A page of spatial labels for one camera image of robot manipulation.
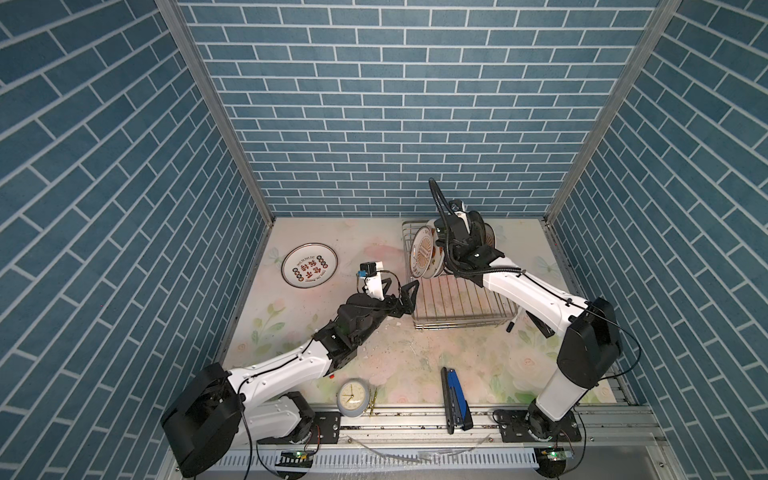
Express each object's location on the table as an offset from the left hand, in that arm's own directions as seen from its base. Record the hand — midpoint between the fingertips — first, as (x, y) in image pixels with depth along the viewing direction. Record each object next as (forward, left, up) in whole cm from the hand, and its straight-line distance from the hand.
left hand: (408, 284), depth 76 cm
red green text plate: (+22, +33, -22) cm, 45 cm away
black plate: (+22, -23, -2) cm, 32 cm away
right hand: (+17, -16, +4) cm, 23 cm away
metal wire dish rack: (+6, -15, -20) cm, 26 cm away
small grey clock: (-22, +14, -18) cm, 32 cm away
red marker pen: (-16, +21, -21) cm, 34 cm away
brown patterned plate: (+21, -27, -4) cm, 34 cm away
